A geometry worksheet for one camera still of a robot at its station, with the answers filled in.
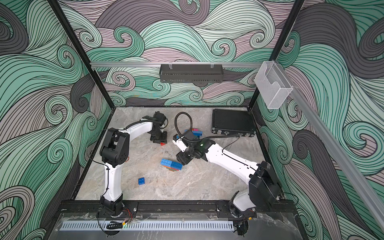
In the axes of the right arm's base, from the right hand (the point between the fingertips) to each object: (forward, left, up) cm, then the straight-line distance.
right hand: (180, 156), depth 79 cm
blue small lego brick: (-10, +22, -10) cm, 26 cm away
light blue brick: (-1, +9, -6) cm, 11 cm away
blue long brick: (-3, +2, -5) cm, 6 cm away
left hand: (+16, +12, -10) cm, 23 cm away
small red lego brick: (+13, +13, -9) cm, 21 cm away
